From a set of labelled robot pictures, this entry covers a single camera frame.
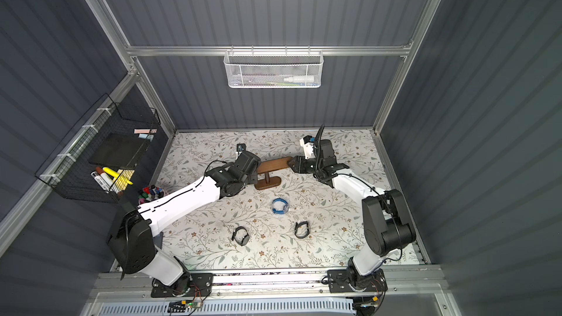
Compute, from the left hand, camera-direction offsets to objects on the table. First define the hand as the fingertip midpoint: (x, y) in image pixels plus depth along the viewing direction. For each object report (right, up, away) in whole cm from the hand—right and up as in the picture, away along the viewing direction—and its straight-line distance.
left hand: (253, 173), depth 84 cm
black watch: (-5, -25, 0) cm, 25 cm away
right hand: (+15, +3, +4) cm, 16 cm away
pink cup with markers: (-39, -8, -2) cm, 40 cm away
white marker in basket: (-45, -1, -17) cm, 48 cm away
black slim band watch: (+19, -23, +2) cm, 30 cm away
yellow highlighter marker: (-42, +1, -14) cm, 44 cm away
